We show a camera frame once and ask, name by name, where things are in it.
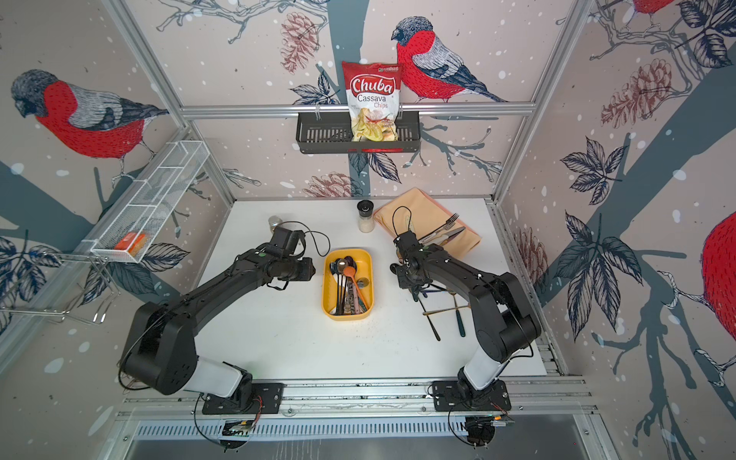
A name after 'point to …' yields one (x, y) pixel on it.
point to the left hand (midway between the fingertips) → (316, 264)
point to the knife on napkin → (441, 240)
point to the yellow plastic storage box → (364, 261)
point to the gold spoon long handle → (447, 310)
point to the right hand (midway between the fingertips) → (408, 277)
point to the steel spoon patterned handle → (349, 307)
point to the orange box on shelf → (125, 242)
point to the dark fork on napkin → (452, 218)
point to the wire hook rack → (105, 306)
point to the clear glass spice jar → (274, 220)
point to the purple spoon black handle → (351, 263)
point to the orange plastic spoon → (350, 271)
